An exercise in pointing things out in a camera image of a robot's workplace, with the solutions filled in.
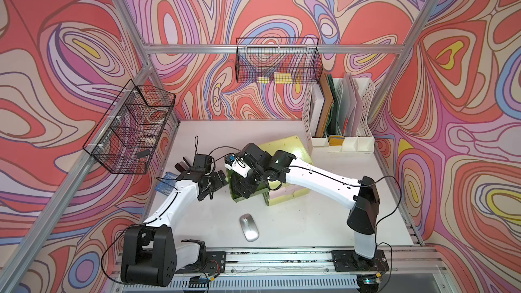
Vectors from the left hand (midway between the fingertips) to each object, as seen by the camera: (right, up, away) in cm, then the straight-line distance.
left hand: (219, 184), depth 87 cm
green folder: (+52, +25, +9) cm, 59 cm away
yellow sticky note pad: (+28, +48, +4) cm, 56 cm away
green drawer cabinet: (+25, 0, -11) cm, 28 cm away
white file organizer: (+59, +37, 0) cm, 70 cm away
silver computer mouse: (+13, -16, -7) cm, 22 cm away
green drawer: (+6, +5, -10) cm, 13 cm away
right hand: (+12, +2, -11) cm, 16 cm away
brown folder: (+47, +35, -2) cm, 59 cm away
